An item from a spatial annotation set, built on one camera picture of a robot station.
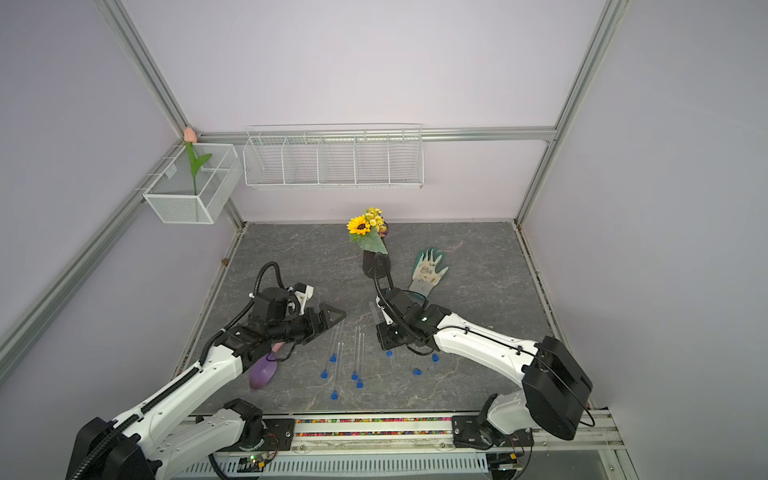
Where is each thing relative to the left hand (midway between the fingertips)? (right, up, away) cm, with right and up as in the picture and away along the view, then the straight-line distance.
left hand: (337, 323), depth 77 cm
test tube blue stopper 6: (+21, -14, +7) cm, 26 cm away
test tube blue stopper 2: (-1, -20, +3) cm, 21 cm away
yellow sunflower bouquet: (+7, +25, +9) cm, 27 cm away
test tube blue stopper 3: (+4, -16, +5) cm, 18 cm away
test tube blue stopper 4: (+5, -13, +9) cm, 16 cm away
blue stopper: (+21, -15, +5) cm, 27 cm away
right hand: (+11, -4, +4) cm, 12 cm away
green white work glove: (+26, +10, +25) cm, 38 cm away
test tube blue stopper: (-3, -12, +9) cm, 15 cm away
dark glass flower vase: (+9, +14, +26) cm, 30 cm away
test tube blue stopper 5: (+9, +1, +6) cm, 11 cm away
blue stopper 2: (+27, -12, +9) cm, 31 cm away
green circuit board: (-20, -33, -5) cm, 39 cm away
